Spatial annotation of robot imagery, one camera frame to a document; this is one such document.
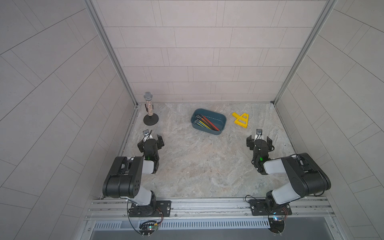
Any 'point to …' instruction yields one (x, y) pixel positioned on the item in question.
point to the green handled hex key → (199, 124)
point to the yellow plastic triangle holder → (242, 120)
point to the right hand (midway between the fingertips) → (258, 134)
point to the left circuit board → (147, 229)
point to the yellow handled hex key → (207, 126)
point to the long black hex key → (205, 123)
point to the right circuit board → (277, 225)
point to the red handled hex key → (215, 127)
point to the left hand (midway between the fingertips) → (152, 135)
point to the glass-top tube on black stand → (151, 119)
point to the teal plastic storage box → (218, 119)
